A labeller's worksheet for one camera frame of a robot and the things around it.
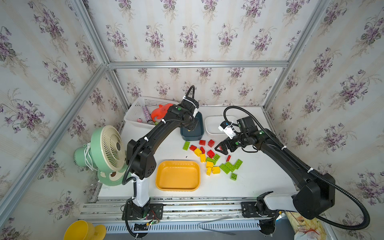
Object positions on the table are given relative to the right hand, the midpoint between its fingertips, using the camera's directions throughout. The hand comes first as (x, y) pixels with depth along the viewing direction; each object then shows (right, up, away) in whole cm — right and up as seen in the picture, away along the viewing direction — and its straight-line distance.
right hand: (226, 143), depth 79 cm
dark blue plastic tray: (-15, +4, +23) cm, 27 cm away
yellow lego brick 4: (-9, -16, +5) cm, 19 cm away
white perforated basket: (-58, +21, +34) cm, 70 cm away
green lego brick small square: (-3, -10, +12) cm, 16 cm away
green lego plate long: (+2, -17, +9) cm, 19 cm away
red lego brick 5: (-12, -6, +14) cm, 19 cm away
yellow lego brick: (-15, -8, +15) cm, 22 cm away
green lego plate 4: (+10, -14, +12) cm, 21 cm away
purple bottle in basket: (-53, +18, +32) cm, 64 cm away
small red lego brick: (+4, -10, +10) cm, 15 cm away
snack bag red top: (+32, -35, -14) cm, 50 cm away
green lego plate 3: (+5, -15, +9) cm, 19 cm away
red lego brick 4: (-18, -6, +17) cm, 25 cm away
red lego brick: (-11, -3, +23) cm, 25 cm away
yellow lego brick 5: (-4, -17, +7) cm, 19 cm away
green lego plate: (-22, -4, +19) cm, 30 cm away
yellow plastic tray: (-27, -20, +7) cm, 34 cm away
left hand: (-19, +10, +7) cm, 22 cm away
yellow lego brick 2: (-11, -11, +12) cm, 20 cm away
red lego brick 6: (-7, -9, +13) cm, 17 cm away
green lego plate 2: (-7, -12, +12) cm, 18 cm away
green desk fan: (-55, -2, -15) cm, 58 cm away
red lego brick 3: (-4, -1, -7) cm, 8 cm away
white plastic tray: (-4, +11, +24) cm, 27 cm away
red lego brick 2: (-6, -2, +17) cm, 18 cm away
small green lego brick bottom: (+5, -20, +5) cm, 21 cm away
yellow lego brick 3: (-8, -14, +10) cm, 19 cm away
